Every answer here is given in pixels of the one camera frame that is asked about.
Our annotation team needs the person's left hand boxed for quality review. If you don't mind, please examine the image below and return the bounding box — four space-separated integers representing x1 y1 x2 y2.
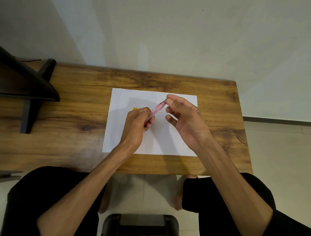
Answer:
119 107 155 154

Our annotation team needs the person's right hand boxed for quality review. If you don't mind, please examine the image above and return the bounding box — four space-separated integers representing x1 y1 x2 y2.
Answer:
165 94 213 152

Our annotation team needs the white paper sheet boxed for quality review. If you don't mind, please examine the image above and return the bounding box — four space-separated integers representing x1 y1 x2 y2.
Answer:
102 88 198 157

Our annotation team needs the pink mechanical pencil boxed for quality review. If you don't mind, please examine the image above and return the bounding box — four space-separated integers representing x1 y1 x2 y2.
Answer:
144 101 167 126

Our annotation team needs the person's right forearm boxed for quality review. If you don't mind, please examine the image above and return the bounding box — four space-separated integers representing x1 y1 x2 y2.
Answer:
197 136 274 236

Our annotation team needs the person's left forearm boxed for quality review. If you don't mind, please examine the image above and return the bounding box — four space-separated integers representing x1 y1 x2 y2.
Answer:
36 143 135 236

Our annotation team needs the person's right trouser leg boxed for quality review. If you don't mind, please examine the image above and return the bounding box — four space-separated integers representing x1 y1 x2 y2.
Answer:
181 173 276 236

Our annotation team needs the person's trouser leg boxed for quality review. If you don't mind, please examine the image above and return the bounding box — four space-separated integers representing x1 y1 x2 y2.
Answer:
181 173 276 236
0 166 107 236

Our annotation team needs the person's right foot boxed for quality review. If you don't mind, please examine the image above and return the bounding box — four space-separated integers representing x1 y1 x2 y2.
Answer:
174 175 199 211

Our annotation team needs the person's foot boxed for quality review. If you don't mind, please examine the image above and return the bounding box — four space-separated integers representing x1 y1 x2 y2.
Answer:
174 175 199 211
98 184 111 215

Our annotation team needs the person's left foot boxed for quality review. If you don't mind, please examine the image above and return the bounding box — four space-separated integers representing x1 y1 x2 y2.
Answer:
98 184 111 215

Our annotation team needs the person's left trouser leg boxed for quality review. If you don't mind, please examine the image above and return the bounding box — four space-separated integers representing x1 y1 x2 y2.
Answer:
0 166 107 236

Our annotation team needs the dark skirting board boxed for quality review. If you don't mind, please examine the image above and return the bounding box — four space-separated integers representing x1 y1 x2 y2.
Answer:
243 116 311 126

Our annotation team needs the black stool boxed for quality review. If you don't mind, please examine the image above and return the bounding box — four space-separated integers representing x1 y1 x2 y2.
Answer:
101 214 179 236

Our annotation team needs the black television stand leg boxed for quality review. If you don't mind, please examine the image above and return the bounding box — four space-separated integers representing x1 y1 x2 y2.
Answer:
20 59 57 134

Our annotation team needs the black flat screen television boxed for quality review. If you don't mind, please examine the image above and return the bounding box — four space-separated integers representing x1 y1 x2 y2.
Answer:
0 46 61 102

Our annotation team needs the grey metal bar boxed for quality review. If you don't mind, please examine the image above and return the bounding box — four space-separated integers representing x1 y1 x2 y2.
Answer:
0 170 24 183

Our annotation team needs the black right shirt sleeve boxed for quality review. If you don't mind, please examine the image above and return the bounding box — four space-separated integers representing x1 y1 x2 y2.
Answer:
263 210 311 236

